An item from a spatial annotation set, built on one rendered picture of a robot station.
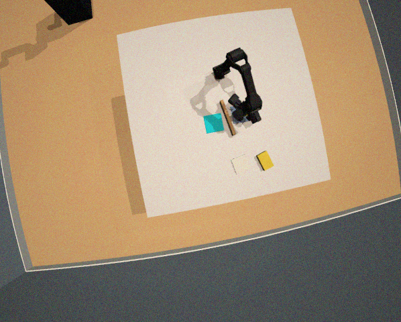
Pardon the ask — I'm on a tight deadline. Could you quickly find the yellow rectangular block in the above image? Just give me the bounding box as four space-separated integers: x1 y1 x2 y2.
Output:
257 150 274 171

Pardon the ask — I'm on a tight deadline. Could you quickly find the cream flat rectangular slab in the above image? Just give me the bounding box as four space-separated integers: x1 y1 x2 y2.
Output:
231 154 251 174

